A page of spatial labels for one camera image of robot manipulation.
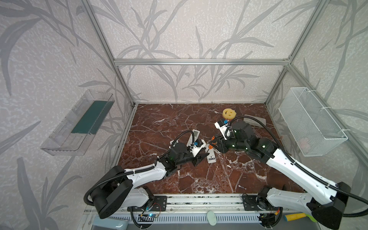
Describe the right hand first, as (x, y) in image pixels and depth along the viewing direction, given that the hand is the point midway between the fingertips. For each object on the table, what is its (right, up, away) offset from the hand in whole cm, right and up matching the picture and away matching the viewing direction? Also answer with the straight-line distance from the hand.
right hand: (212, 137), depth 71 cm
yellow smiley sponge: (+18, +12, +38) cm, 44 cm away
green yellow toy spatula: (+38, -38, -3) cm, 54 cm away
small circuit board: (-31, -39, 0) cm, 50 cm away
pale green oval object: (0, -39, -3) cm, 39 cm away
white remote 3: (+2, -16, +18) cm, 24 cm away
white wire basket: (+44, +3, -8) cm, 45 cm away
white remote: (-24, -7, +26) cm, 36 cm away
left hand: (-1, -7, +6) cm, 10 cm away
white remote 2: (-7, -2, +29) cm, 30 cm away
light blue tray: (-48, -40, -5) cm, 63 cm away
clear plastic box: (+36, +6, +34) cm, 50 cm away
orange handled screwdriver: (-1, -4, -2) cm, 5 cm away
